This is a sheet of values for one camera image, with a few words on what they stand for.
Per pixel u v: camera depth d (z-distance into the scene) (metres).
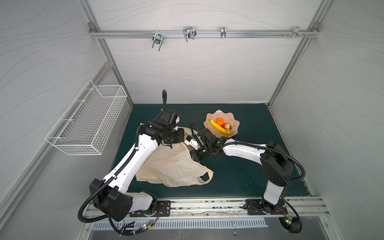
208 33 0.78
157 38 0.79
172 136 0.65
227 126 1.01
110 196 0.37
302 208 0.75
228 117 1.08
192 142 0.78
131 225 0.72
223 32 0.78
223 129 1.02
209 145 0.68
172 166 0.71
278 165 0.47
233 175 0.84
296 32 0.77
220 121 1.06
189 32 0.77
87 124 0.69
